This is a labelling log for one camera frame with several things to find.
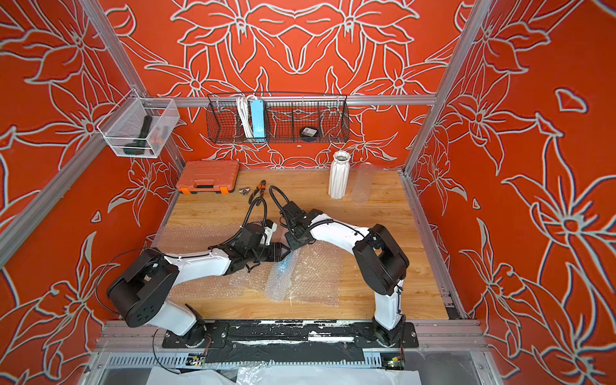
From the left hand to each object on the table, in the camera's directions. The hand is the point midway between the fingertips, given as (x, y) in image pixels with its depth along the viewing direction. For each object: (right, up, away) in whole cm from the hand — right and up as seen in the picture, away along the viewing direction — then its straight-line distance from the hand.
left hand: (287, 250), depth 88 cm
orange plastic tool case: (-40, +29, +23) cm, 54 cm away
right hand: (+1, +3, +2) cm, 4 cm away
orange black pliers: (-16, +22, +23) cm, 36 cm away
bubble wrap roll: (+9, -9, -2) cm, 13 cm away
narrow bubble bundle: (-2, -9, -10) cm, 14 cm away
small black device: (+8, +46, +8) cm, 48 cm away
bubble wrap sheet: (-40, +3, +7) cm, 41 cm away
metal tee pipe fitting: (-22, +22, +22) cm, 39 cm away
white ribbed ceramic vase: (+21, +29, +9) cm, 37 cm away
